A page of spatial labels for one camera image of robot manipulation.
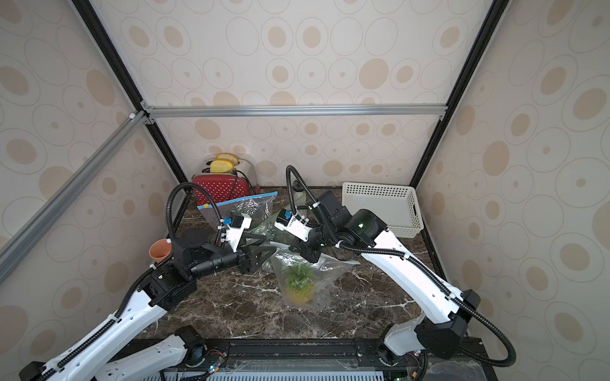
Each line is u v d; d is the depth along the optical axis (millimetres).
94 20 689
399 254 417
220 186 1027
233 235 554
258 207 790
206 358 727
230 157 1060
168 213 454
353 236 436
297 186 1068
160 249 919
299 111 907
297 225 555
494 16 685
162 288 470
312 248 572
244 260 553
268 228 743
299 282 719
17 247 513
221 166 1027
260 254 626
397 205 1126
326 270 660
